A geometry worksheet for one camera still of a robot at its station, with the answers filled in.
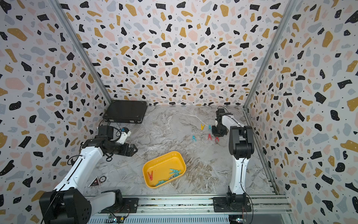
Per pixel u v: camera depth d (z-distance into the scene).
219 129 0.90
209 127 1.07
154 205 0.75
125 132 0.75
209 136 1.03
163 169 0.86
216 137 1.01
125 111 1.19
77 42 0.82
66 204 0.38
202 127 1.07
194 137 1.01
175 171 0.85
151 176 0.84
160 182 0.80
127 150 0.73
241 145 0.59
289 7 0.72
